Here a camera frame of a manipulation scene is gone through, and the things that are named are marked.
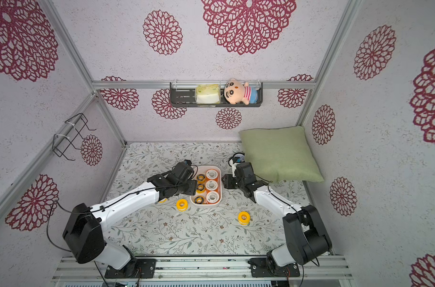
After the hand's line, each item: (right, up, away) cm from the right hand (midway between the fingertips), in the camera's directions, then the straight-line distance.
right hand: (224, 176), depth 89 cm
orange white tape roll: (-7, 0, +11) cm, 13 cm away
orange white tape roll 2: (-7, -5, +6) cm, 11 cm away
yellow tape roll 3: (+9, -20, -1) cm, 22 cm away
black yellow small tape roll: (-12, -2, +6) cm, 14 cm away
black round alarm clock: (+11, +11, +21) cm, 26 cm away
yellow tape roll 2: (-22, -16, +1) cm, 27 cm away
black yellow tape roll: (-13, -13, +4) cm, 19 cm away
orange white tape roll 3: (-6, -11, +2) cm, 13 cm away
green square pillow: (+30, +11, +6) cm, 33 cm away
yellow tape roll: (-22, -5, -29) cm, 37 cm away
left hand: (-17, -4, -4) cm, 17 cm away
